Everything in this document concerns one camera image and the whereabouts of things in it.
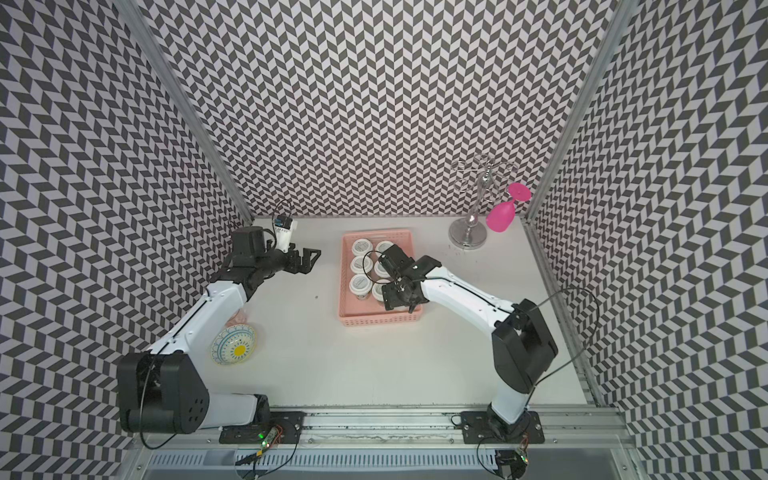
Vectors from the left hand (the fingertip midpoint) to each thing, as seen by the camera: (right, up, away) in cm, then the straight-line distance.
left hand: (305, 250), depth 85 cm
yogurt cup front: (+15, -11, +6) cm, 20 cm away
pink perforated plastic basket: (+13, -20, +11) cm, 27 cm away
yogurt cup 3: (+20, -13, +5) cm, 25 cm away
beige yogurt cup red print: (+22, +1, +16) cm, 27 cm away
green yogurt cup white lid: (+14, +1, +17) cm, 22 cm away
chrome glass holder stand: (+54, +6, +25) cm, 60 cm away
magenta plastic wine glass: (+60, +11, +11) cm, 62 cm away
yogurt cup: (+15, -5, +11) cm, 19 cm away
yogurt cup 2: (+21, -7, +11) cm, 25 cm away
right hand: (+28, -15, 0) cm, 32 cm away
